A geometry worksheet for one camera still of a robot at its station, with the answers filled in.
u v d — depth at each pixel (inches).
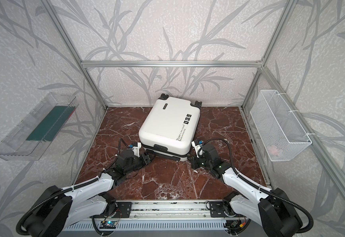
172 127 32.5
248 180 19.5
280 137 24.7
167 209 29.8
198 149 29.2
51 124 24.8
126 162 26.2
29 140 24.9
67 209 17.1
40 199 16.8
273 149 28.6
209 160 25.3
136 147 31.1
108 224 27.9
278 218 15.8
